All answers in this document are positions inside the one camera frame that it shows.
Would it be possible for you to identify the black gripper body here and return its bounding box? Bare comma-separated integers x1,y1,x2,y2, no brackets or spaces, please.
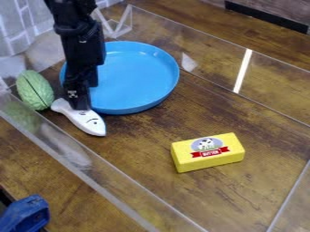
44,0,106,87

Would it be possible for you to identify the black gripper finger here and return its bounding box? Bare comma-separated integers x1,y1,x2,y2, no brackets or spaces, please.
63,81,91,111

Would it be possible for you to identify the white toy fish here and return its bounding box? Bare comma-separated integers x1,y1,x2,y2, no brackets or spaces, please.
51,98,107,137

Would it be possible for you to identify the blue round tray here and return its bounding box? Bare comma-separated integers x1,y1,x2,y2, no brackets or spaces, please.
57,40,180,116

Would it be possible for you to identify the green textured toy vegetable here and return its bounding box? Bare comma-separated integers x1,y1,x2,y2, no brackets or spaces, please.
16,70,55,111

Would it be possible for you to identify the white checkered cloth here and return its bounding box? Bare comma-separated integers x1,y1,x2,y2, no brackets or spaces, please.
0,0,53,57

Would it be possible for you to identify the yellow toy butter block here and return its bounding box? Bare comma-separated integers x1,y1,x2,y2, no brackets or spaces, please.
171,132,245,173

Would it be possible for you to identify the clear acrylic enclosure wall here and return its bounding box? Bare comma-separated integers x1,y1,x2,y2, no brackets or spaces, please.
0,0,310,232

